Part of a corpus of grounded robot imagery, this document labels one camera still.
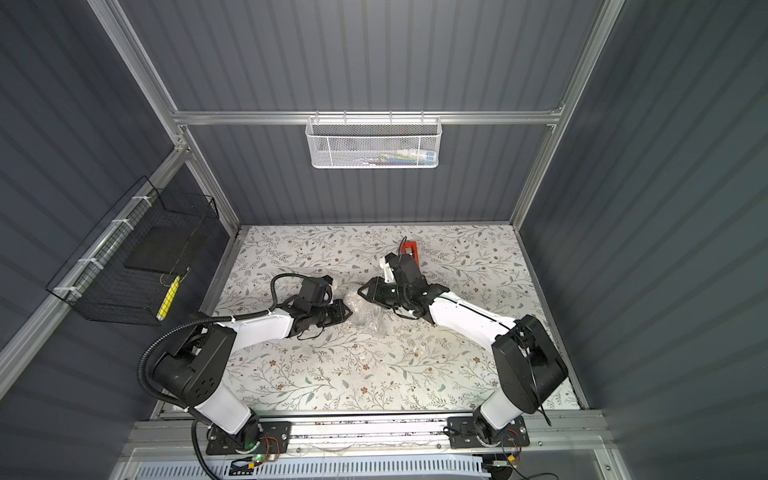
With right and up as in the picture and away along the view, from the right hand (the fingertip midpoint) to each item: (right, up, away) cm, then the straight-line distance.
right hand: (364, 291), depth 82 cm
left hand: (-3, -8, +9) cm, 13 cm away
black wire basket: (-57, +6, -11) cm, 58 cm away
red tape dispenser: (+16, +13, +24) cm, 32 cm away
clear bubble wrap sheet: (+1, -8, +6) cm, 10 cm away
